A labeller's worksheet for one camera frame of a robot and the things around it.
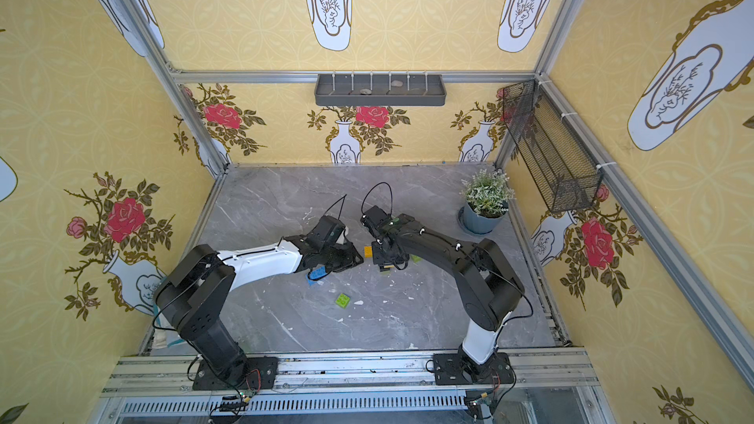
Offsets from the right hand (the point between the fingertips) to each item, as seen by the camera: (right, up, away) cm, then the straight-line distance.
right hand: (384, 261), depth 89 cm
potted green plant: (+31, +21, -1) cm, 37 cm away
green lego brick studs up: (+6, +8, -29) cm, 31 cm away
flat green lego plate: (-12, -10, -4) cm, 16 cm away
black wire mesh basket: (+60, +36, +18) cm, 72 cm away
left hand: (-5, 0, 0) cm, 5 cm away
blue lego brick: (-18, 0, -11) cm, 21 cm away
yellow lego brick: (-5, +2, +6) cm, 8 cm away
